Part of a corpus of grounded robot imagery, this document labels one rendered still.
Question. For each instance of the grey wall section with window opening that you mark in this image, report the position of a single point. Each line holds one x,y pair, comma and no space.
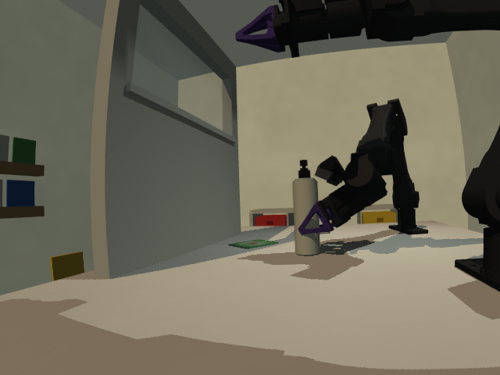
161,186

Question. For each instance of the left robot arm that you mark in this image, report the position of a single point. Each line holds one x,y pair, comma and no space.
401,20

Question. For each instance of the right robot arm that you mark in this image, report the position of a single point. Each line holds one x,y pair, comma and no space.
375,150

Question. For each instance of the clear glass window pane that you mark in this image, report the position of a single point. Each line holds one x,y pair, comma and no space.
169,63

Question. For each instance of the grey window sill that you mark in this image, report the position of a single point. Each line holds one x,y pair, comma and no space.
169,107

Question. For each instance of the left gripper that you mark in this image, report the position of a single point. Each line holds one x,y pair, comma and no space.
287,29

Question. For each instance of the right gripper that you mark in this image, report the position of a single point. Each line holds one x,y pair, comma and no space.
324,211

